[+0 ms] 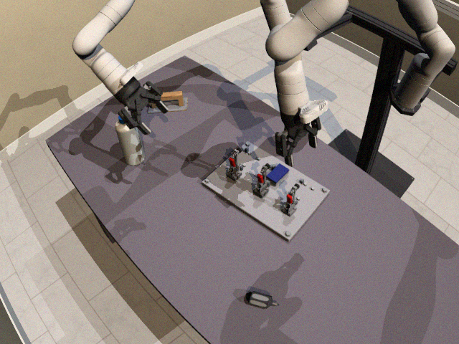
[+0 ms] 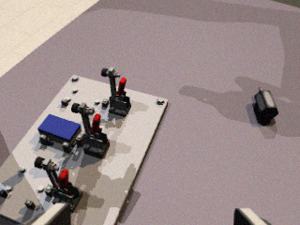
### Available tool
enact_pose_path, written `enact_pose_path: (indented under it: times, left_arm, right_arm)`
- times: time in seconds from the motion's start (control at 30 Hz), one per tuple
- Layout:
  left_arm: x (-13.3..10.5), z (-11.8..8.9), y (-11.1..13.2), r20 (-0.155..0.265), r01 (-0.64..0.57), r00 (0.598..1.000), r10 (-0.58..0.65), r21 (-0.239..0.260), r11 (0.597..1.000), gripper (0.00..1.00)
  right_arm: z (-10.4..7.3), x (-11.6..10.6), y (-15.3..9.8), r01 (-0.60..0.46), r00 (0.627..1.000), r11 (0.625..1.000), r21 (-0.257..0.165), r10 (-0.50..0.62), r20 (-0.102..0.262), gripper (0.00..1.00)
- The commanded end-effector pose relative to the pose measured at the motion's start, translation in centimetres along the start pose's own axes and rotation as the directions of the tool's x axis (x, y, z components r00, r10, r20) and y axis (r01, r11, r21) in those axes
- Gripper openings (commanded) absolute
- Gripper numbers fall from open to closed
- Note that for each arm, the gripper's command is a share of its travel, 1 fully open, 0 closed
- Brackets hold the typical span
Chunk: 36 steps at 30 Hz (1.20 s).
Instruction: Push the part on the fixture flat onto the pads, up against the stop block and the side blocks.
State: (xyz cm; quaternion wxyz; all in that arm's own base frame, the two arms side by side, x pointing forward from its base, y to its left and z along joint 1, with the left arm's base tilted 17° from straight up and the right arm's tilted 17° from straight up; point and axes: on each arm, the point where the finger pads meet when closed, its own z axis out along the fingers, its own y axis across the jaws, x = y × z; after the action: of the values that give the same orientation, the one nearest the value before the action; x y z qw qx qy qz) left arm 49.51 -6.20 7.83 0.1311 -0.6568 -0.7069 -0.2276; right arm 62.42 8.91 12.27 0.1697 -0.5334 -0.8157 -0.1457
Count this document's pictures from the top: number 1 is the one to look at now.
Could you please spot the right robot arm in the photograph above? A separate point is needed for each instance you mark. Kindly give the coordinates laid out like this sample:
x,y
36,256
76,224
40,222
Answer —
x,y
107,68

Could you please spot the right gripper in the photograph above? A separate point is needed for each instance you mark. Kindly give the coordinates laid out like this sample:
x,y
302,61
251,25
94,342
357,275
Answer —
x,y
131,95

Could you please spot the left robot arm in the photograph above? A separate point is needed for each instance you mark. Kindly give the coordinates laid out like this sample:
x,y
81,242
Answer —
x,y
285,43

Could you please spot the blue flat rectangular block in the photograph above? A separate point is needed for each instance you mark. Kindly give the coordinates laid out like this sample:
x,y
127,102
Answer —
x,y
277,174

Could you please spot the toggle clamp with red handle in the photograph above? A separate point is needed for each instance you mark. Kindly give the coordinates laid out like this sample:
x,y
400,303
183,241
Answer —
x,y
261,189
234,171
290,209

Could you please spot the white bottle with blue cap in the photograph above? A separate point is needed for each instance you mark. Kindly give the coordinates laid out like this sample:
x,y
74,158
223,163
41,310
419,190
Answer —
x,y
130,142

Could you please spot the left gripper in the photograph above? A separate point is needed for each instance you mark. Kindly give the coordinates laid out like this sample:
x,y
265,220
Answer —
x,y
293,129

